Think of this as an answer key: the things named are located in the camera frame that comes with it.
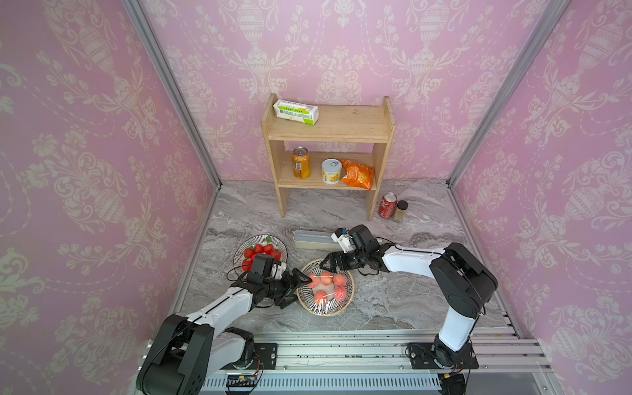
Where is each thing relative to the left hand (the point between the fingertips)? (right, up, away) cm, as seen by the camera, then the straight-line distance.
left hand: (307, 289), depth 83 cm
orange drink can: (-2, +44, +4) cm, 44 cm away
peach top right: (+11, +2, +2) cm, 12 cm away
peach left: (+4, -2, -1) cm, 5 cm away
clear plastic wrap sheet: (+7, -2, 0) cm, 7 cm away
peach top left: (+6, +3, +3) cm, 8 cm away
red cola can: (+32, +29, +17) cm, 46 cm away
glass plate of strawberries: (-22, +14, +14) cm, 30 cm away
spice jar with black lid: (+38, +25, +20) cm, 49 cm away
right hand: (+8, +7, +6) cm, 12 cm away
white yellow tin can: (+9, +41, +5) cm, 42 cm away
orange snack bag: (+18, +39, +5) cm, 43 cm away
